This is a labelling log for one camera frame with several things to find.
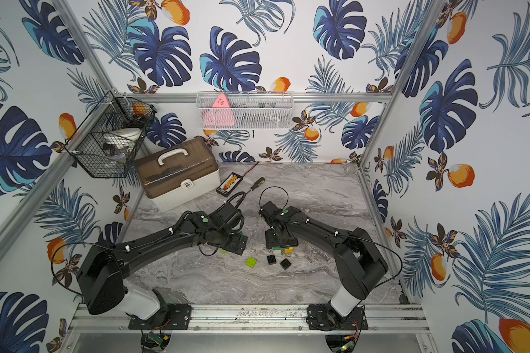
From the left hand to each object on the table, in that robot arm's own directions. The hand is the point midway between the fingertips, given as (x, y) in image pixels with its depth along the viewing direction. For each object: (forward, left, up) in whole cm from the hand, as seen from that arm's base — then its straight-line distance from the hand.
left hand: (236, 241), depth 81 cm
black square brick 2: (-4, -19, -9) cm, 21 cm away
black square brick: (-2, -13, -9) cm, 16 cm away
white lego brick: (+1, -15, -9) cm, 18 cm away
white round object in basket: (+26, +42, +24) cm, 55 cm away
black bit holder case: (+34, +10, -9) cm, 37 cm away
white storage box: (+24, +27, +9) cm, 37 cm away
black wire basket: (+28, +54, +19) cm, 64 cm away
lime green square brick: (-6, +3, +5) cm, 9 cm away
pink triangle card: (+44, +11, +24) cm, 51 cm away
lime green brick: (-4, -5, -9) cm, 12 cm away
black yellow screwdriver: (+38, -6, -9) cm, 40 cm away
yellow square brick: (+2, -20, -9) cm, 22 cm away
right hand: (+4, -16, -6) cm, 17 cm away
